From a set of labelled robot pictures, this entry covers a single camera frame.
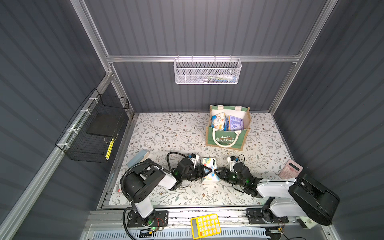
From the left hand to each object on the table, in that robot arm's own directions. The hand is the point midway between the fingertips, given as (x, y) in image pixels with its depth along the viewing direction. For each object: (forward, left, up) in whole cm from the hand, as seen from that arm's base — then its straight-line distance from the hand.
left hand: (212, 175), depth 83 cm
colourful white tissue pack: (+7, 0, +1) cm, 7 cm away
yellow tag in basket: (+4, +49, +23) cm, 54 cm away
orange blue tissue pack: (+29, -6, +14) cm, 32 cm away
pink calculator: (+4, -48, -4) cm, 49 cm away
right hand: (+2, -3, 0) cm, 4 cm away
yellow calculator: (-23, +5, -3) cm, 24 cm away
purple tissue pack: (+28, -16, +12) cm, 34 cm away
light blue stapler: (+13, +43, 0) cm, 45 cm away
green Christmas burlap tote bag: (+20, -14, +6) cm, 25 cm away
